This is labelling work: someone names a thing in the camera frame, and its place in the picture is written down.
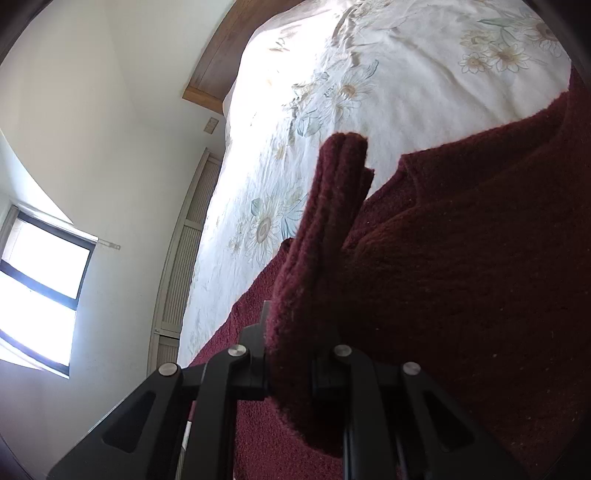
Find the beige louvered radiator cover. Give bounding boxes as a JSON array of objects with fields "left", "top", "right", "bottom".
[{"left": 147, "top": 150, "right": 221, "bottom": 373}]

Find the dark red knitted sweater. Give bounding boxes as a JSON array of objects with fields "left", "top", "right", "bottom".
[{"left": 198, "top": 73, "right": 590, "bottom": 479}]

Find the wall switch plate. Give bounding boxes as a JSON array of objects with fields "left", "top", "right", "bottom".
[{"left": 204, "top": 117, "right": 219, "bottom": 135}]

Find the window with dark frame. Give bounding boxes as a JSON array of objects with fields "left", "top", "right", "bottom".
[{"left": 1, "top": 205, "right": 98, "bottom": 378}]

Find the white floral bed cover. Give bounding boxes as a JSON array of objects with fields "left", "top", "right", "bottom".
[{"left": 176, "top": 1, "right": 573, "bottom": 366}]

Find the wooden headboard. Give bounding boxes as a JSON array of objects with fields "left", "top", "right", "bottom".
[{"left": 182, "top": 0, "right": 300, "bottom": 114}]

